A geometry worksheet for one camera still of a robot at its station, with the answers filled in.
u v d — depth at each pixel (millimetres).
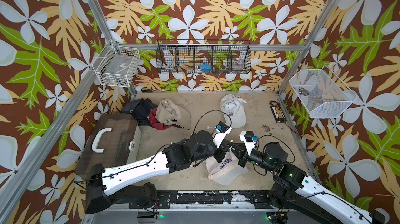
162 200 739
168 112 958
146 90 1229
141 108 1001
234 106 1108
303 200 507
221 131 539
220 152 556
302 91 845
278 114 1051
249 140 565
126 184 426
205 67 943
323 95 813
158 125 897
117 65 857
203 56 985
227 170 770
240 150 605
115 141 787
